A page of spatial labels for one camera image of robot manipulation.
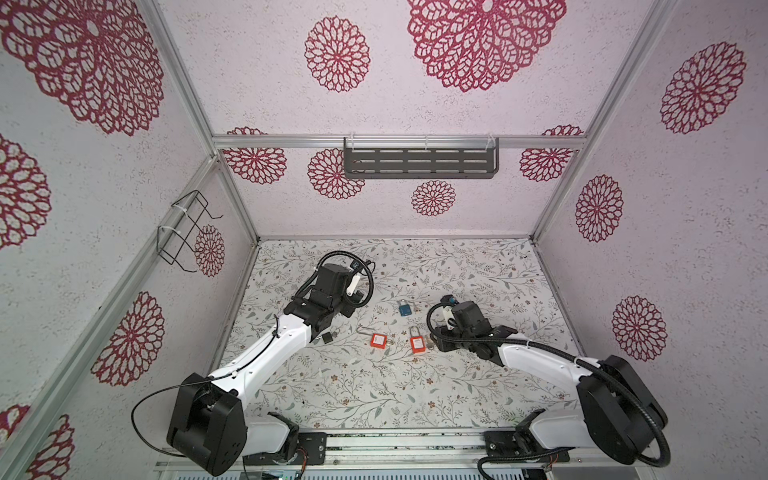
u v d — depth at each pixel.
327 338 0.92
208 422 0.40
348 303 0.69
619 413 0.42
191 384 0.42
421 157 0.93
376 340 0.92
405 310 1.00
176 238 0.75
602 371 0.46
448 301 0.80
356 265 0.71
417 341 0.92
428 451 0.75
